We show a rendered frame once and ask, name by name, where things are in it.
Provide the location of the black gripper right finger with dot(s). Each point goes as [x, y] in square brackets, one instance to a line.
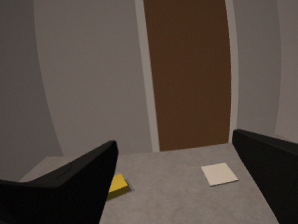
[273, 164]

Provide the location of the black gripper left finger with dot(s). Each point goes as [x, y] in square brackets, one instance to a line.
[73, 194]

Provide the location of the yellow rectangular block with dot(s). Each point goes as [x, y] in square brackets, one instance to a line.
[117, 187]

